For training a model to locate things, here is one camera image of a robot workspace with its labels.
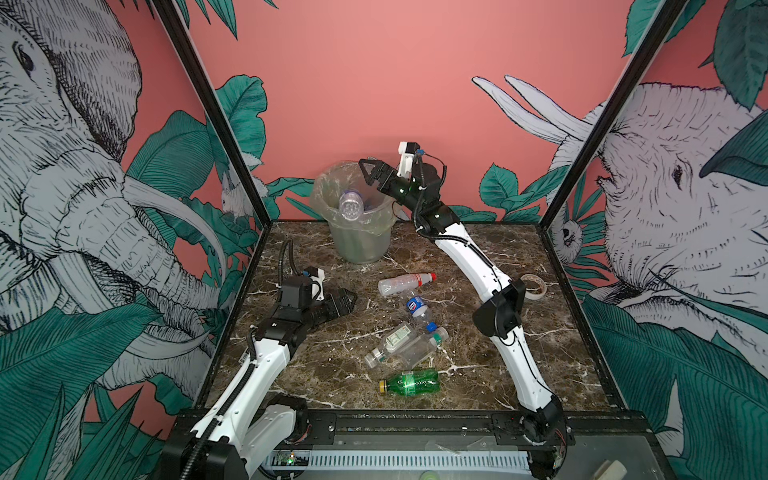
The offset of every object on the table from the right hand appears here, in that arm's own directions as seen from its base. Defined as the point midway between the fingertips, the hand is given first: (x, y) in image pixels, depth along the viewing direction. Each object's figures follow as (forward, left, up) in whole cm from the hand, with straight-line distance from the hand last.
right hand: (362, 160), depth 74 cm
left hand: (-24, +5, -27) cm, 36 cm away
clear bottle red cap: (-11, -10, -40) cm, 43 cm away
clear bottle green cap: (-31, -17, -44) cm, 56 cm away
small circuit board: (-59, +17, -42) cm, 75 cm away
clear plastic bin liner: (0, -3, -17) cm, 18 cm away
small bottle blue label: (-21, -15, -38) cm, 46 cm away
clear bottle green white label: (-33, -8, -39) cm, 52 cm away
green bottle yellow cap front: (-43, -13, -38) cm, 59 cm away
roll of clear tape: (-13, -55, -44) cm, 71 cm away
